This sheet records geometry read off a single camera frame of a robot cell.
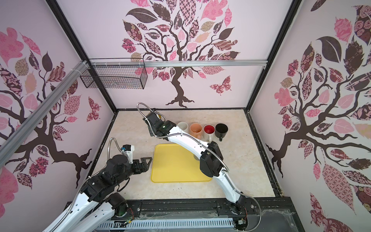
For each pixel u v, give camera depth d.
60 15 0.70
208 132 0.98
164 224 0.70
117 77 1.21
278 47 0.83
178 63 0.94
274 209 0.73
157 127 0.63
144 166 0.66
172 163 0.89
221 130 0.94
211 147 0.53
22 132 0.53
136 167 0.64
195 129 1.03
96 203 0.49
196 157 0.92
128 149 0.65
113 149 0.98
